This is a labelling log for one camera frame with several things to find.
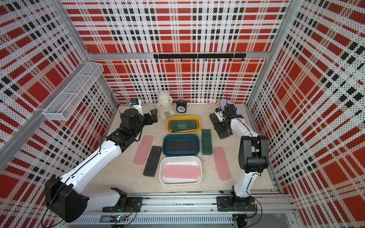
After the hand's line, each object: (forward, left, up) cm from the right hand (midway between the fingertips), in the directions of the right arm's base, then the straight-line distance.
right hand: (223, 124), depth 96 cm
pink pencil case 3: (-31, +27, -2) cm, 41 cm away
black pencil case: (-26, +47, -9) cm, 55 cm away
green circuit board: (-52, +58, -7) cm, 78 cm away
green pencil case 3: (-9, +12, -8) cm, 17 cm away
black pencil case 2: (-7, +3, +7) cm, 10 cm away
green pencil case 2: (+2, +33, -7) cm, 34 cm away
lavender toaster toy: (+31, -6, -10) cm, 33 cm away
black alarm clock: (+20, +30, -3) cm, 36 cm away
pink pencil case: (-16, +53, -6) cm, 56 cm away
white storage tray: (-23, +29, -6) cm, 38 cm away
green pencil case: (+7, +28, -6) cm, 29 cm away
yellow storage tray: (+10, +27, -4) cm, 29 cm away
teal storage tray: (-4, +29, -9) cm, 31 cm away
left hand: (-4, +44, +20) cm, 48 cm away
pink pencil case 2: (-23, +3, -10) cm, 26 cm away
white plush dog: (+13, +41, +7) cm, 43 cm away
